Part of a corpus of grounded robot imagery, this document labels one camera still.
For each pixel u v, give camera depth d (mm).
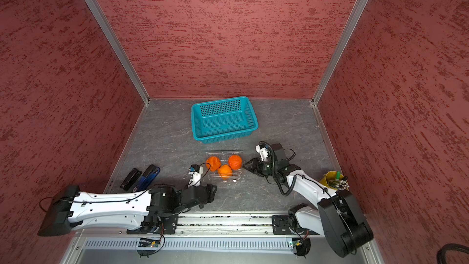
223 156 923
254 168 742
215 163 873
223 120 1100
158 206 515
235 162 867
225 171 834
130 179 831
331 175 795
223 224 760
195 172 679
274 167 671
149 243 720
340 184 682
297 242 722
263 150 812
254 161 776
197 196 555
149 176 833
